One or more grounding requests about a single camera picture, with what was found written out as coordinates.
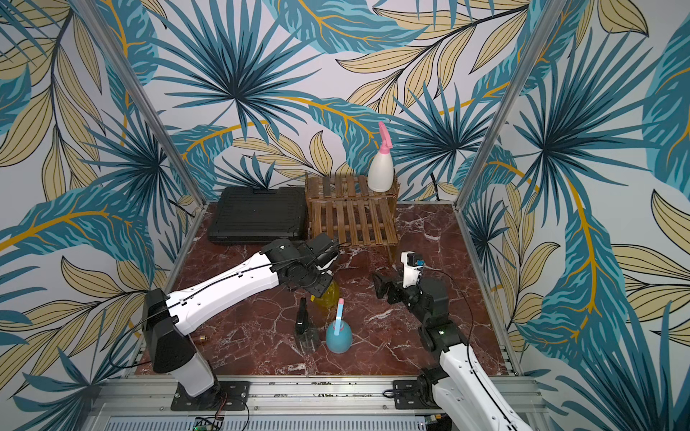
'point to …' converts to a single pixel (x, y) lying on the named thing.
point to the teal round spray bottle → (339, 336)
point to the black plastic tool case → (255, 215)
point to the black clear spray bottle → (307, 338)
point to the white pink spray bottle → (380, 175)
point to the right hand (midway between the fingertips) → (372, 276)
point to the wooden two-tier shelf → (344, 208)
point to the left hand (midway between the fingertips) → (318, 287)
